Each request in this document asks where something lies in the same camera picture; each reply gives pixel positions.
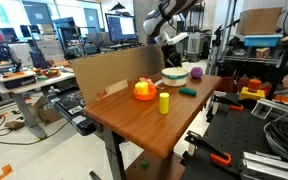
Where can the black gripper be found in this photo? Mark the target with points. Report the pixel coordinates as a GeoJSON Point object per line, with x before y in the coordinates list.
{"type": "Point", "coordinates": [172, 56]}

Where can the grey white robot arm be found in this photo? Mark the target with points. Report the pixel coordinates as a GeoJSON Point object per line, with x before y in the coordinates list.
{"type": "Point", "coordinates": [165, 13]}

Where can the cream bowl teal band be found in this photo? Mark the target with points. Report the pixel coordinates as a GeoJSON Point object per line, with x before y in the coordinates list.
{"type": "Point", "coordinates": [174, 77]}

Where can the purple ball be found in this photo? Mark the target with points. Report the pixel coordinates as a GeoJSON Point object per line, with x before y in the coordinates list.
{"type": "Point", "coordinates": [197, 72]}

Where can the small pink toy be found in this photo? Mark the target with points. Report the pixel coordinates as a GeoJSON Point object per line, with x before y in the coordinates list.
{"type": "Point", "coordinates": [151, 83]}

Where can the teal green cucumber toy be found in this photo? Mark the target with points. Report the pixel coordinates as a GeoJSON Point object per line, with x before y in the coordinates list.
{"type": "Point", "coordinates": [187, 91]}

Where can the yellow bell pepper toy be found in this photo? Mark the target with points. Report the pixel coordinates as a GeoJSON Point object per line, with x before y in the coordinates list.
{"type": "Point", "coordinates": [141, 87]}

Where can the yellow plastic cylinder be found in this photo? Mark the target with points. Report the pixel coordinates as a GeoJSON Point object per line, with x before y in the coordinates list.
{"type": "Point", "coordinates": [164, 103]}

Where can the orange plastic bowl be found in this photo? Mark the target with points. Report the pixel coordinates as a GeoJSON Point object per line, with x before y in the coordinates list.
{"type": "Point", "coordinates": [144, 97]}

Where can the brown cardboard panel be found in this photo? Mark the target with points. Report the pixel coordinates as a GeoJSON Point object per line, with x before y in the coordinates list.
{"type": "Point", "coordinates": [117, 73]}

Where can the computer monitor white window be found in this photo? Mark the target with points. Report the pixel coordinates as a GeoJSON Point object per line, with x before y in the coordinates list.
{"type": "Point", "coordinates": [121, 26]}

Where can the red mesh basket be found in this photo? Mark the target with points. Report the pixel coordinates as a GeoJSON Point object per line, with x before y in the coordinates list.
{"type": "Point", "coordinates": [226, 85]}

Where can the yellow emergency stop button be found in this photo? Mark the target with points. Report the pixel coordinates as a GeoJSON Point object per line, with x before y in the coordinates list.
{"type": "Point", "coordinates": [252, 94]}

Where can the blue plastic bin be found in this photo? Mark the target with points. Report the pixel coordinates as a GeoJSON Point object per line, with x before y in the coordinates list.
{"type": "Point", "coordinates": [262, 40]}

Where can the large cardboard box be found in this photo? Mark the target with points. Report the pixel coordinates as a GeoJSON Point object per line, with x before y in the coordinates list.
{"type": "Point", "coordinates": [259, 20]}

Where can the black perforated board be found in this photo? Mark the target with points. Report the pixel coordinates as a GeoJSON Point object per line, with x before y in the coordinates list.
{"type": "Point", "coordinates": [237, 133]}

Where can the dark blue monitor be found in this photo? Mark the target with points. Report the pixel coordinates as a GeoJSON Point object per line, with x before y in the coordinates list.
{"type": "Point", "coordinates": [67, 28]}

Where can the black metal shelf rack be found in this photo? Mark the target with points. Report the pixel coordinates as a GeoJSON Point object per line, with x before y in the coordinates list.
{"type": "Point", "coordinates": [284, 63]}

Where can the small green ball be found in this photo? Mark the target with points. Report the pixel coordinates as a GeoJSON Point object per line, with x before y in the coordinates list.
{"type": "Point", "coordinates": [145, 164]}

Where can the aluminium extrusion bar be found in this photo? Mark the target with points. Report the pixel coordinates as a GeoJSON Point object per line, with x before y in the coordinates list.
{"type": "Point", "coordinates": [274, 106]}
{"type": "Point", "coordinates": [270, 165]}

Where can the black metal table leg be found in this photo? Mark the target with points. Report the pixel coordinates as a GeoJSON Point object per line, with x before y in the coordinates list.
{"type": "Point", "coordinates": [115, 156]}

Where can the red bowl with toys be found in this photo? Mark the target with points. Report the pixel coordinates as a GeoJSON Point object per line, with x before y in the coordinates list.
{"type": "Point", "coordinates": [51, 73]}

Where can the small cardboard box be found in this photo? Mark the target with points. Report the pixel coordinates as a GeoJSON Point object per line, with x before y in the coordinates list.
{"type": "Point", "coordinates": [49, 113]}

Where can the white office desk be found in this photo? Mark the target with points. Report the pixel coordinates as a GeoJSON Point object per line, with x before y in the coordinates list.
{"type": "Point", "coordinates": [27, 86]}

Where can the grey tray device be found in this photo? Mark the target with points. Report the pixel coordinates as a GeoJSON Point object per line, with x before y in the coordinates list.
{"type": "Point", "coordinates": [14, 80]}

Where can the brown floor pedal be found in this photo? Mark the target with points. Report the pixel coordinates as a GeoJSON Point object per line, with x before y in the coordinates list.
{"type": "Point", "coordinates": [14, 125]}

